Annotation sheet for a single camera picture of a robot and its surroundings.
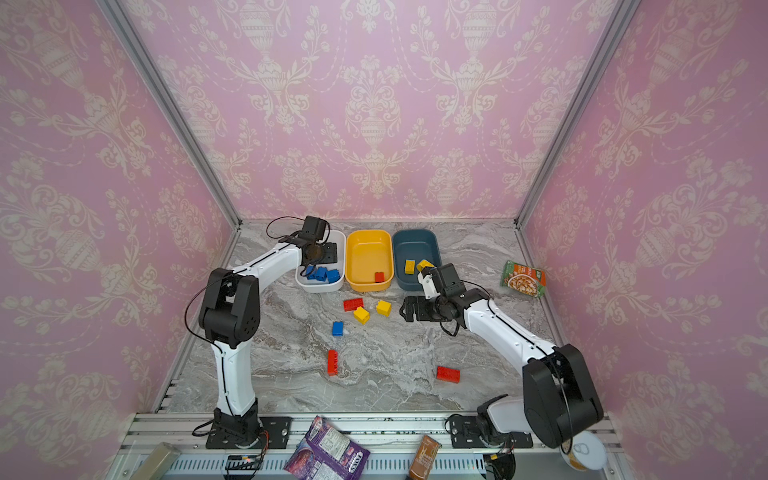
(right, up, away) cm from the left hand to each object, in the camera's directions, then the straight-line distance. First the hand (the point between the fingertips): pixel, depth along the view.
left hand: (327, 253), depth 102 cm
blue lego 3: (+5, -23, -10) cm, 26 cm away
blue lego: (-3, -7, +5) cm, 10 cm away
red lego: (+9, -17, -6) cm, 20 cm away
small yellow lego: (+28, -5, +4) cm, 29 cm away
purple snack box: (+7, -46, -32) cm, 57 cm away
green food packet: (+68, -9, 0) cm, 68 cm away
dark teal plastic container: (+30, +3, +8) cm, 31 cm away
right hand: (+29, -16, -16) cm, 37 cm away
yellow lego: (+13, -19, -9) cm, 25 cm away
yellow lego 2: (+20, -17, -8) cm, 27 cm away
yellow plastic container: (+13, 0, +7) cm, 15 cm away
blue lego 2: (+2, -8, +2) cm, 8 cm away
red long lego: (+38, -33, -19) cm, 54 cm away
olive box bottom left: (-32, -48, -34) cm, 67 cm away
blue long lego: (+2, -1, -10) cm, 10 cm away
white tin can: (+65, -44, -35) cm, 86 cm away
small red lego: (+18, -9, +3) cm, 20 cm away
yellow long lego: (+33, -4, +3) cm, 34 cm away
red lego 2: (+5, -31, -18) cm, 36 cm away
